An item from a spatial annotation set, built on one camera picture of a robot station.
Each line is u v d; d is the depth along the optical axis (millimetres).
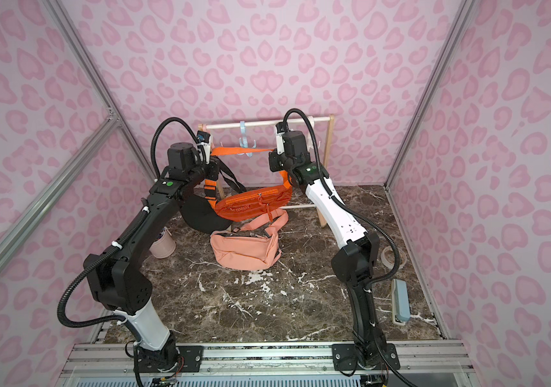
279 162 734
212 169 736
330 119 783
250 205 964
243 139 819
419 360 736
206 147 708
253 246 955
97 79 820
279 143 719
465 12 692
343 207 544
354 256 575
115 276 451
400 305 783
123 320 517
